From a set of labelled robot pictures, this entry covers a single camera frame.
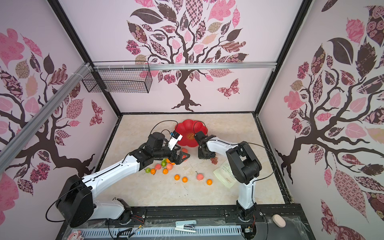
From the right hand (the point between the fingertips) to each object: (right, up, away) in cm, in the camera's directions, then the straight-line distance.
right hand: (205, 154), depth 96 cm
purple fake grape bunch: (+6, -3, -4) cm, 8 cm away
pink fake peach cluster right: (-22, -6, -7) cm, 24 cm away
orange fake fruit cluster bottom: (-24, -9, -9) cm, 27 cm away
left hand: (-12, +4, -17) cm, 22 cm away
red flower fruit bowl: (-12, +16, +13) cm, 24 cm away
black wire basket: (-57, +51, -2) cm, 76 cm away
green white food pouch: (+11, -10, -9) cm, 18 cm away
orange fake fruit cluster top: (-20, +2, -25) cm, 32 cm away
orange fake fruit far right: (+1, -14, -13) cm, 19 cm away
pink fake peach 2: (-14, +3, -2) cm, 14 cm away
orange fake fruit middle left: (-17, -12, -11) cm, 23 cm away
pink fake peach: (-4, -11, -12) cm, 17 cm away
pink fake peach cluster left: (-29, -6, -7) cm, 31 cm away
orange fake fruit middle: (-12, -13, -12) cm, 21 cm away
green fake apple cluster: (-26, -5, -5) cm, 27 cm away
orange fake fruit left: (-32, -9, -9) cm, 35 cm away
